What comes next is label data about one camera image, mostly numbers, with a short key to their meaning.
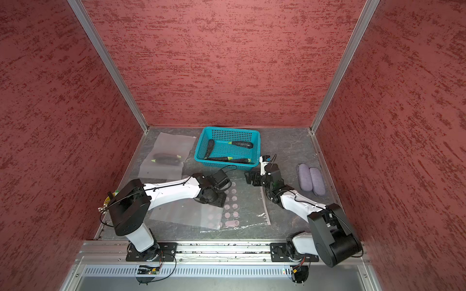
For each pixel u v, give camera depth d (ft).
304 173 3.19
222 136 3.99
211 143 3.57
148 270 2.36
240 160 3.32
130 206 1.50
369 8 2.33
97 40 2.62
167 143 3.72
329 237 1.40
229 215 2.78
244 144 3.57
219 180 2.28
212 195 2.34
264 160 2.61
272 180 2.24
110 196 2.58
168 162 3.29
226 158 3.38
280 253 2.43
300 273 2.34
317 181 3.08
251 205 2.87
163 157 3.38
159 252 2.39
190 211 2.77
